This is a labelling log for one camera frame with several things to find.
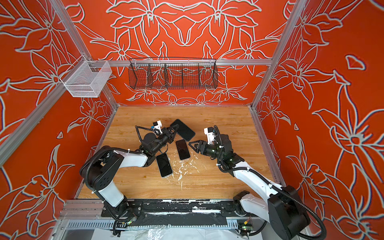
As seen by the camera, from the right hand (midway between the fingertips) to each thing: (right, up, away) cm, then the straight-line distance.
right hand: (189, 145), depth 75 cm
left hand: (-6, +10, +5) cm, 13 cm away
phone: (-3, +7, +6) cm, 10 cm away
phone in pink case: (-5, -6, +20) cm, 21 cm away
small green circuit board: (+27, -38, -7) cm, 47 cm away
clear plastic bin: (-65, +39, +17) cm, 78 cm away
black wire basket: (-12, +45, +25) cm, 53 cm away
